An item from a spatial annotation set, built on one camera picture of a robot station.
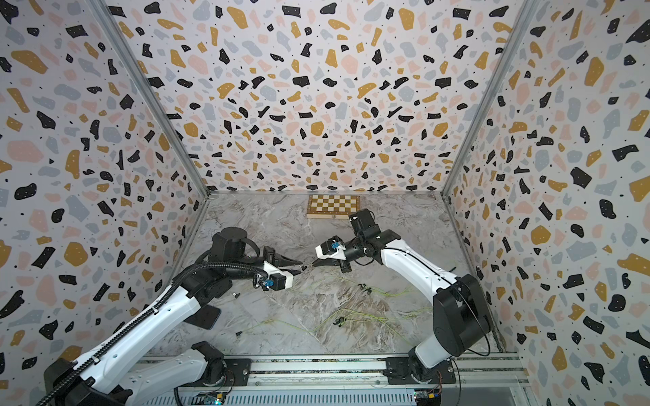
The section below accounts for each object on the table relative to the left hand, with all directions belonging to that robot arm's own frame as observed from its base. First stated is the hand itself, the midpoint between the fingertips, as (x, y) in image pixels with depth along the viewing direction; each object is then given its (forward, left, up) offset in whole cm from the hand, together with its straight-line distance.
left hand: (300, 259), depth 69 cm
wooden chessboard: (+41, -8, -24) cm, 48 cm away
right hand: (+3, -4, -6) cm, 8 cm away
